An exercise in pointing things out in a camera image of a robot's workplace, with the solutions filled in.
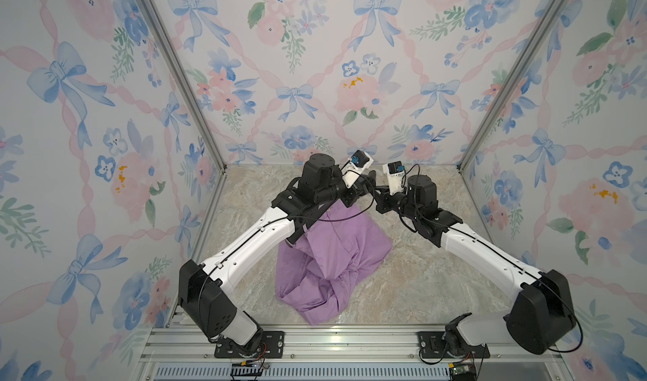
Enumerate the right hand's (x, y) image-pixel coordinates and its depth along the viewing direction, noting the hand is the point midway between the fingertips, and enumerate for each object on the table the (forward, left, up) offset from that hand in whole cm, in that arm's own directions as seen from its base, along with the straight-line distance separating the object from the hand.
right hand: (373, 188), depth 81 cm
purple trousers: (-23, +18, -13) cm, 32 cm away
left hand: (-5, +3, +11) cm, 13 cm away
